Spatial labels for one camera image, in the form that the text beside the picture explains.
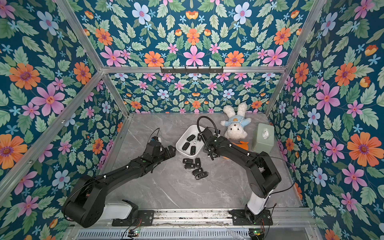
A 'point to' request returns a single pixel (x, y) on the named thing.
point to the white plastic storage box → (181, 140)
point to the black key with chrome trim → (201, 175)
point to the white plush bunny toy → (235, 129)
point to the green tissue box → (263, 138)
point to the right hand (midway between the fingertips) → (210, 149)
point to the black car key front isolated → (191, 138)
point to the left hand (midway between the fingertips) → (173, 149)
